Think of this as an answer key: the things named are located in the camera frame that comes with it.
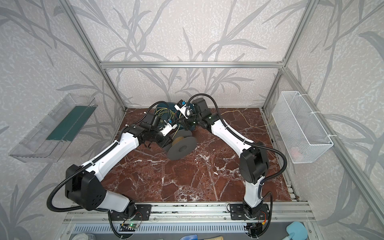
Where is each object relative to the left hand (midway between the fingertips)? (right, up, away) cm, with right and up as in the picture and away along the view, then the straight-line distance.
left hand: (172, 134), depth 83 cm
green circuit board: (-17, -43, -12) cm, 47 cm away
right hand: (+4, +10, -1) cm, 11 cm away
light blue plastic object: (+62, -44, -13) cm, 77 cm away
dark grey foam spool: (+6, -6, 0) cm, 8 cm away
